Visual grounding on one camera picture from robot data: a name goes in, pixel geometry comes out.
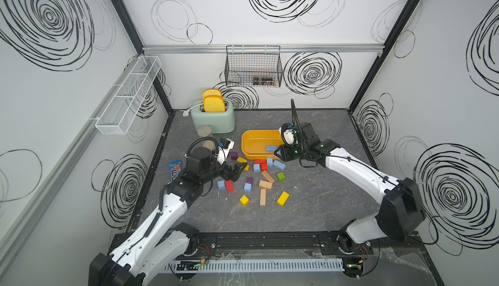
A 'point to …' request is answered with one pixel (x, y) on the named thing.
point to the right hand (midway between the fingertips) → (277, 152)
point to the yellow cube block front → (244, 200)
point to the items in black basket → (264, 80)
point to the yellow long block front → (282, 199)
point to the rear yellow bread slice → (212, 92)
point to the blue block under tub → (269, 161)
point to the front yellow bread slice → (214, 104)
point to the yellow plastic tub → (254, 143)
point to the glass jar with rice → (204, 130)
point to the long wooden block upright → (262, 197)
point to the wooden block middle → (265, 184)
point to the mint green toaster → (219, 121)
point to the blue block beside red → (256, 168)
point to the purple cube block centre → (249, 180)
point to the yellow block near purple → (241, 160)
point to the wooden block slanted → (268, 177)
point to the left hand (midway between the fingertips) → (236, 158)
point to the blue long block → (279, 164)
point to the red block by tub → (263, 163)
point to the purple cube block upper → (234, 155)
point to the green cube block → (281, 177)
